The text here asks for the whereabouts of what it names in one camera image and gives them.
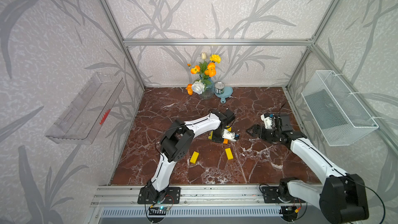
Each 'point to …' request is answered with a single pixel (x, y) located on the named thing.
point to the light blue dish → (227, 93)
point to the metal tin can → (219, 87)
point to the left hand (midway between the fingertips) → (219, 137)
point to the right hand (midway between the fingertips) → (251, 132)
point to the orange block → (225, 141)
